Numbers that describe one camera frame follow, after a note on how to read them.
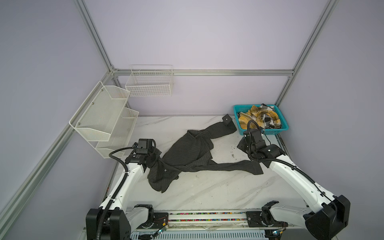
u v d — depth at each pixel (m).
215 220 0.75
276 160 0.50
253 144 0.58
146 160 0.58
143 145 0.63
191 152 0.96
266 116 1.08
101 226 0.36
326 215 0.37
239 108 1.15
